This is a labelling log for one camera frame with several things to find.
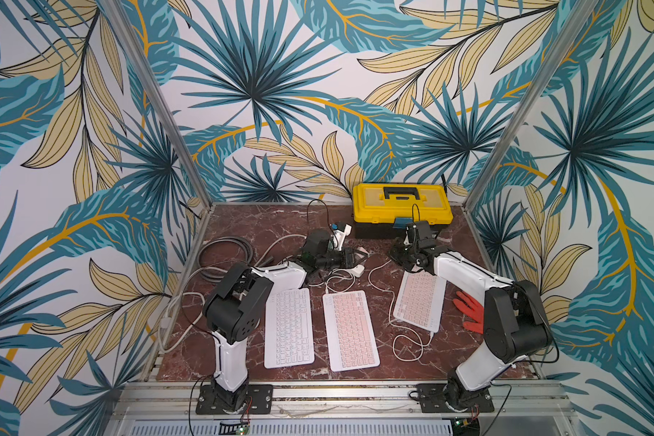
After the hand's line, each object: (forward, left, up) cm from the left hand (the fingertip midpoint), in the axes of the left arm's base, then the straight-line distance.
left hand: (365, 259), depth 87 cm
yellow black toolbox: (+19, -8, +2) cm, 20 cm away
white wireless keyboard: (-18, +24, -13) cm, 33 cm away
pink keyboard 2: (-7, -20, -13) cm, 25 cm away
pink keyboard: (-19, +5, -14) cm, 24 cm away
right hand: (+6, -8, -4) cm, 11 cm away
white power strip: (+3, +1, -11) cm, 12 cm away
